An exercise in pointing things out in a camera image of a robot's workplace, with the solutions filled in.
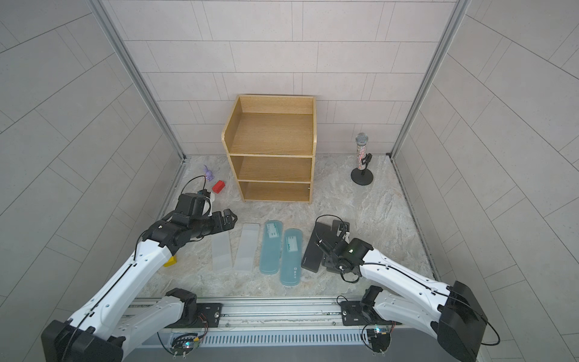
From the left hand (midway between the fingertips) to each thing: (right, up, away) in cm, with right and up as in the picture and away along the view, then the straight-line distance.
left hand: (232, 218), depth 79 cm
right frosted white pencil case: (+4, -13, +6) cm, 15 cm away
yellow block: (-5, -4, -27) cm, 28 cm away
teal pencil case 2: (+21, -19, +2) cm, 28 cm away
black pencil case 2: (+37, -5, +8) cm, 38 cm away
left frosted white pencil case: (-6, -14, +5) cm, 15 cm away
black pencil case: (+29, -14, +4) cm, 33 cm away
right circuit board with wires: (+48, -34, -11) cm, 60 cm away
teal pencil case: (+13, -13, +7) cm, 19 cm away
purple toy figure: (-19, +15, +26) cm, 36 cm away
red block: (-13, +10, +22) cm, 28 cm away
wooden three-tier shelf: (+13, +27, +3) cm, 30 cm away
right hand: (+35, -16, +2) cm, 39 cm away
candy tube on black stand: (+54, +14, +29) cm, 63 cm away
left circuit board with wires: (-11, -36, -11) cm, 39 cm away
